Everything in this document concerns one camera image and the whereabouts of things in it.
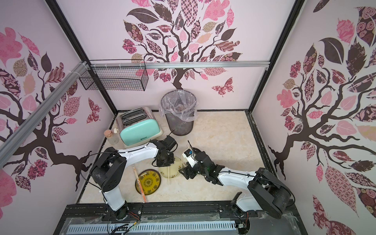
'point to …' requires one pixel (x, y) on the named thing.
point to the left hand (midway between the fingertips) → (171, 167)
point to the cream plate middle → (173, 171)
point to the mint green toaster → (138, 127)
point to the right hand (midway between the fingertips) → (183, 166)
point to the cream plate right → (183, 159)
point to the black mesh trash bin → (177, 127)
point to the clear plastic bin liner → (179, 104)
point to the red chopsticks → (141, 189)
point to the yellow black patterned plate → (150, 180)
